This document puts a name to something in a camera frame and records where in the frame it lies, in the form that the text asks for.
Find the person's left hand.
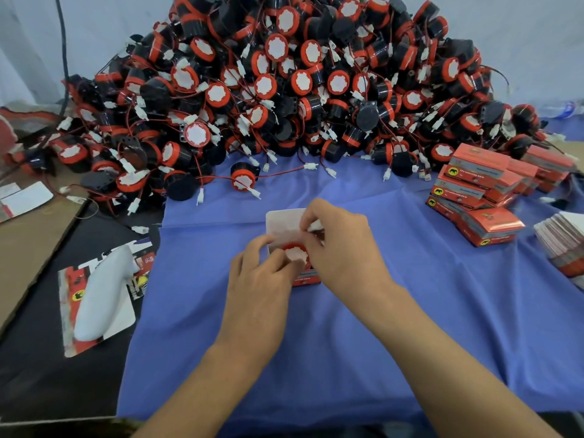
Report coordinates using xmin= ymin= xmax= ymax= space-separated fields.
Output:
xmin=217 ymin=234 xmax=305 ymax=363

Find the person's right hand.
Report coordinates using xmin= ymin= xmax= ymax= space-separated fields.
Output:
xmin=299 ymin=198 xmax=400 ymax=308

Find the pile of black red buzzers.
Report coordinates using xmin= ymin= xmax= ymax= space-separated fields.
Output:
xmin=13 ymin=0 xmax=560 ymax=206

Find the stack of box blanks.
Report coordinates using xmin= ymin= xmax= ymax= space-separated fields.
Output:
xmin=534 ymin=211 xmax=584 ymax=291

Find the person's left forearm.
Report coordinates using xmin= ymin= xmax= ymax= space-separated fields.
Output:
xmin=132 ymin=337 xmax=266 ymax=438

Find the person's right forearm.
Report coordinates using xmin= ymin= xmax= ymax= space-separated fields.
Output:
xmin=360 ymin=282 xmax=562 ymax=438

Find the blue table cloth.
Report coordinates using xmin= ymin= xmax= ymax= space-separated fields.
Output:
xmin=117 ymin=114 xmax=584 ymax=434

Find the brown cardboard piece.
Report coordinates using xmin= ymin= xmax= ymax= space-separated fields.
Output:
xmin=0 ymin=178 xmax=85 ymax=336

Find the clear plastic water bottle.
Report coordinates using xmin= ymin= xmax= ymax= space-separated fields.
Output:
xmin=538 ymin=101 xmax=579 ymax=120

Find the black hanging cable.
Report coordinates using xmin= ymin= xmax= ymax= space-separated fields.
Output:
xmin=54 ymin=0 xmax=72 ymax=92

